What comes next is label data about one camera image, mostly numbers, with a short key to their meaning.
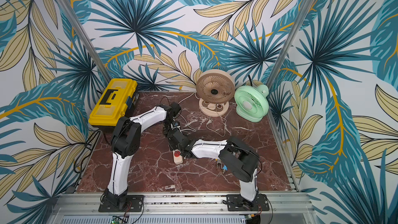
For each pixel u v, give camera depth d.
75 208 0.89
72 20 0.80
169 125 0.81
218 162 0.86
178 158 0.85
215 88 0.89
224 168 0.83
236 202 0.74
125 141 0.55
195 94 1.17
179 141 0.67
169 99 1.17
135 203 0.74
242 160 0.49
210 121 1.03
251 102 0.85
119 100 0.91
